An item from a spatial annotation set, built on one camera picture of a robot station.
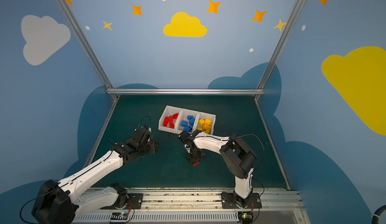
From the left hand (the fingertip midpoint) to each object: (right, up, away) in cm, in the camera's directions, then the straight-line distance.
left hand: (155, 143), depth 84 cm
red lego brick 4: (+22, -12, -2) cm, 25 cm away
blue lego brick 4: (+19, +8, +17) cm, 27 cm away
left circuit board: (-15, -34, -11) cm, 39 cm away
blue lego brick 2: (+20, +11, +20) cm, 30 cm away
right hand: (+23, -11, +4) cm, 26 cm away
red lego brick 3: (+6, +8, +19) cm, 21 cm away
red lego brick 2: (+8, +14, +23) cm, 28 cm away
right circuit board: (+48, -35, -11) cm, 60 cm away
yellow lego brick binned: (+27, +10, +17) cm, 34 cm away
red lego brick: (+2, +11, +19) cm, 22 cm away
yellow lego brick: (+31, +11, +18) cm, 38 cm away
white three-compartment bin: (+10, +12, +14) cm, 21 cm away
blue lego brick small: (+18, +13, +23) cm, 32 cm away
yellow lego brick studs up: (+30, +7, +17) cm, 36 cm away
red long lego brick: (+5, +10, +22) cm, 25 cm away
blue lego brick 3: (+15, +9, +18) cm, 25 cm away
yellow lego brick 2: (+26, +6, +17) cm, 32 cm away
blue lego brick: (+17, +6, +16) cm, 24 cm away
